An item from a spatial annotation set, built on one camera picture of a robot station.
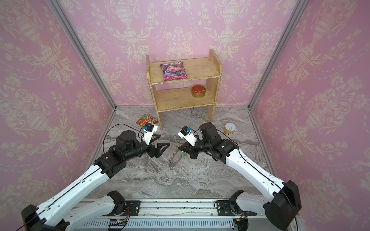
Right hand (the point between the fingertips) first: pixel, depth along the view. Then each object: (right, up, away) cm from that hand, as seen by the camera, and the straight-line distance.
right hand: (181, 147), depth 72 cm
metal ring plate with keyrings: (-3, -5, 0) cm, 6 cm away
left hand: (-8, +3, -2) cm, 9 cm away
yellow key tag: (+16, +12, +41) cm, 45 cm away
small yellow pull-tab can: (+33, +8, +28) cm, 44 cm away
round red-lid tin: (+10, +33, +25) cm, 43 cm away
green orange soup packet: (-29, +15, +41) cm, 52 cm away
